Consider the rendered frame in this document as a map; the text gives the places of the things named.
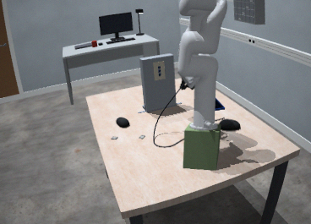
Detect beige wall plate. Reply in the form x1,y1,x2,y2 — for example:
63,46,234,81
153,61,166,80

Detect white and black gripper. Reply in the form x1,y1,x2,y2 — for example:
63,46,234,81
179,78,199,90

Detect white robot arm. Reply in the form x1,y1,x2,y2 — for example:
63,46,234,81
178,0,227,130

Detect black computer mouse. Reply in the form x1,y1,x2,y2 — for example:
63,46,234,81
116,117,129,128
219,119,241,130

